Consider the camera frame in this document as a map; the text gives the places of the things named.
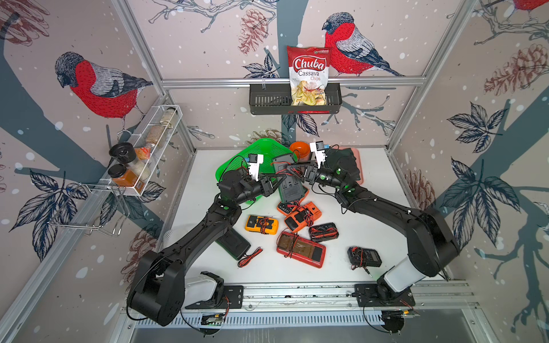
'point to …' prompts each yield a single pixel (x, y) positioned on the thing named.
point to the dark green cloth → (344, 158)
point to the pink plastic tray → (357, 156)
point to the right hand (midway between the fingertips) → (289, 167)
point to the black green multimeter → (234, 243)
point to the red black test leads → (249, 258)
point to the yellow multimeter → (261, 224)
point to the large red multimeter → (301, 249)
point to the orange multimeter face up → (288, 207)
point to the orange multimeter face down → (305, 215)
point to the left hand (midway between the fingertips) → (286, 173)
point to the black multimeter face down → (292, 187)
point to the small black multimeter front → (364, 256)
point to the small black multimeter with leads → (323, 232)
